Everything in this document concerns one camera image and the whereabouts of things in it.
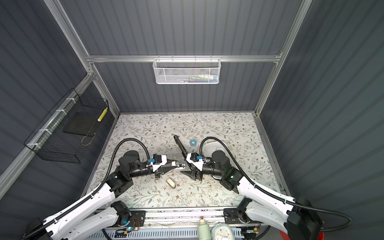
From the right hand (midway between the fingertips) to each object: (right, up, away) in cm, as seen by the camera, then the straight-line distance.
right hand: (185, 166), depth 70 cm
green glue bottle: (+8, -27, -5) cm, 29 cm away
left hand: (-4, +3, -3) cm, 6 cm away
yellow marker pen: (-47, +25, +10) cm, 54 cm away
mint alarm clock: (+17, -30, -2) cm, 34 cm away
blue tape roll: (+3, +8, +32) cm, 33 cm away
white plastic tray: (+14, +5, +27) cm, 31 cm away
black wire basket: (-60, +15, +2) cm, 62 cm away
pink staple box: (-3, 0, +1) cm, 3 cm away
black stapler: (-3, +3, +26) cm, 26 cm away
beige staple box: (-9, -13, +13) cm, 20 cm away
